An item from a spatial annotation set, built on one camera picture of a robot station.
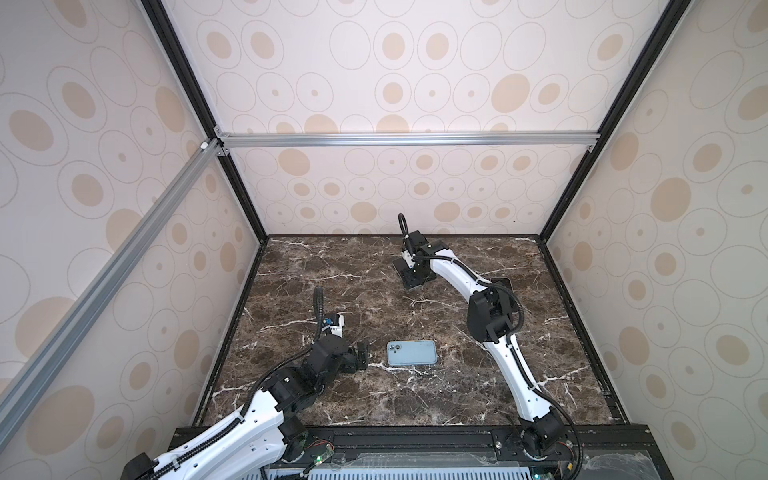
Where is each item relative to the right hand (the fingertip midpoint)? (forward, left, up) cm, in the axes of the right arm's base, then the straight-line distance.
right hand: (414, 279), depth 108 cm
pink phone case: (-2, -32, 0) cm, 32 cm away
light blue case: (-27, +2, 0) cm, 28 cm away
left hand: (-30, +16, +13) cm, 36 cm away
